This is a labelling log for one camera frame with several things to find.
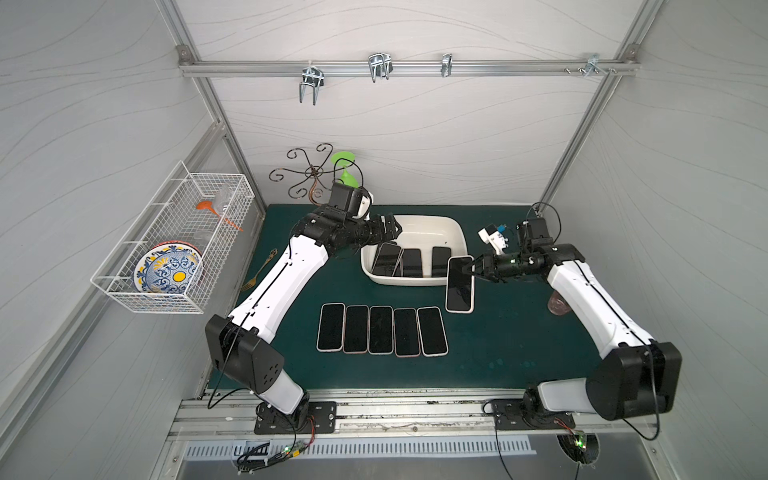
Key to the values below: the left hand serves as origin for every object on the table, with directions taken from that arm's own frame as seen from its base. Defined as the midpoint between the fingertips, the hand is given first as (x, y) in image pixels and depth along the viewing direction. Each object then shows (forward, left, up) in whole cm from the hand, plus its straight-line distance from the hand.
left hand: (391, 233), depth 76 cm
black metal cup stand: (+22, +24, +2) cm, 32 cm away
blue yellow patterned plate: (-16, +47, +6) cm, 50 cm away
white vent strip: (-42, -14, -29) cm, 53 cm away
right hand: (-5, -20, -8) cm, 22 cm away
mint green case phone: (-14, +3, -29) cm, 32 cm away
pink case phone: (-14, -4, -28) cm, 32 cm away
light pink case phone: (-13, +18, -29) cm, 36 cm away
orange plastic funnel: (+5, +49, +4) cm, 49 cm away
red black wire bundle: (-45, +31, -29) cm, 62 cm away
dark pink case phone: (-9, -18, -10) cm, 23 cm away
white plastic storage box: (+24, -11, -27) cm, 38 cm away
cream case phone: (-14, -12, -29) cm, 34 cm away
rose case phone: (-14, +10, -28) cm, 33 cm away
